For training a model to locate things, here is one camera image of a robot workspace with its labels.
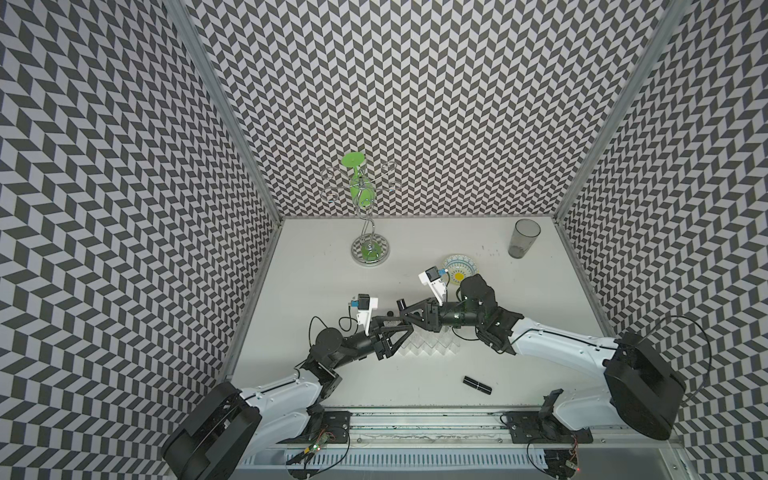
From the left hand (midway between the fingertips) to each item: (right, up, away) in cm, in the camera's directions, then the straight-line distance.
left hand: (409, 329), depth 72 cm
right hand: (-1, +2, +1) cm, 3 cm away
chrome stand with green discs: (-13, +19, +36) cm, 42 cm away
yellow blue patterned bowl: (+19, +13, +30) cm, 38 cm away
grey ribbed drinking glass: (+39, +23, +26) cm, 53 cm away
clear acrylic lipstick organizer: (+4, -2, -1) cm, 5 cm away
